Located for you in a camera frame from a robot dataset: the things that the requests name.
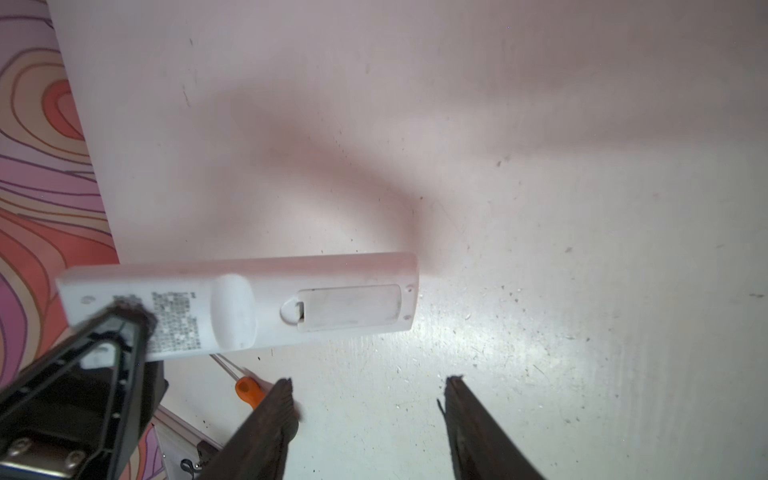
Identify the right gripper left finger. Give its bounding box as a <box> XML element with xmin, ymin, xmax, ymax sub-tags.
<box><xmin>197</xmin><ymin>378</ymin><xmax>299</xmax><ymax>480</ymax></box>

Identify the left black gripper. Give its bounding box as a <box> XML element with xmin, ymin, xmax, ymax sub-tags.
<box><xmin>1</xmin><ymin>302</ymin><xmax>168</xmax><ymax>479</ymax></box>

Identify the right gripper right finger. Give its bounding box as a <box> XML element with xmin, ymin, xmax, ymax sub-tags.
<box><xmin>438</xmin><ymin>376</ymin><xmax>544</xmax><ymax>480</ymax></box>

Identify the orange handle screwdriver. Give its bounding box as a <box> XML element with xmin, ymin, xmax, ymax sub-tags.
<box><xmin>210</xmin><ymin>354</ymin><xmax>266</xmax><ymax>410</ymax></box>

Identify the long white remote control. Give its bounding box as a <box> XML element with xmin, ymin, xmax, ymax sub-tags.
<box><xmin>56</xmin><ymin>252</ymin><xmax>419</xmax><ymax>361</ymax></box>

